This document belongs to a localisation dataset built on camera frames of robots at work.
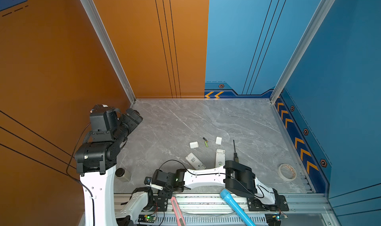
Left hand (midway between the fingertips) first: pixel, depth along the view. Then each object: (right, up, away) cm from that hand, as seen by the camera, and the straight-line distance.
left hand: (132, 115), depth 60 cm
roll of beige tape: (+77, -33, +23) cm, 87 cm away
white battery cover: (+24, -20, +35) cm, 47 cm away
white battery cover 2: (+41, -17, +37) cm, 58 cm away
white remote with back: (+41, -26, +28) cm, 56 cm away
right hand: (+7, -40, +18) cm, 44 cm away
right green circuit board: (+63, -50, +10) cm, 81 cm away
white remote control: (+25, -28, +27) cm, 46 cm away
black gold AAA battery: (+32, -16, +37) cm, 51 cm away
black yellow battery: (+50, -26, +27) cm, 62 cm away
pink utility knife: (+18, -49, +10) cm, 53 cm away
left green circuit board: (+3, -50, +11) cm, 51 cm away
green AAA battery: (+33, -19, +34) cm, 51 cm away
